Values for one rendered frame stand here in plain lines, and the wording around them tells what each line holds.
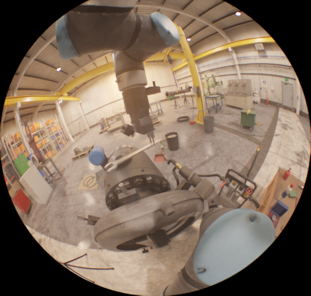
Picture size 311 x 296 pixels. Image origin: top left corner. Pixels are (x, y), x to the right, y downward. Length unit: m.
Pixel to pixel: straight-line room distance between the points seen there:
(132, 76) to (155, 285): 1.63
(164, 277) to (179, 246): 0.47
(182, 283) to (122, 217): 0.31
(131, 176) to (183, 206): 0.38
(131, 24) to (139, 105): 0.20
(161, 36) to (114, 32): 0.08
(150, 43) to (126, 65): 0.10
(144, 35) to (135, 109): 0.19
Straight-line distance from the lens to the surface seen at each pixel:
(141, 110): 0.27
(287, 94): 10.50
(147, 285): 1.49
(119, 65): 0.29
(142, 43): 0.20
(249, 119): 3.35
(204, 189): 0.58
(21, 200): 5.54
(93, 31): 0.15
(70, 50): 0.16
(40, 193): 4.12
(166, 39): 0.21
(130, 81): 0.27
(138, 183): 0.63
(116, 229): 0.42
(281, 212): 1.19
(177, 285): 0.18
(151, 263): 1.38
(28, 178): 4.03
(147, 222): 0.38
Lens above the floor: 1.30
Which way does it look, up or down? 26 degrees down
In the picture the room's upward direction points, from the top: 17 degrees counter-clockwise
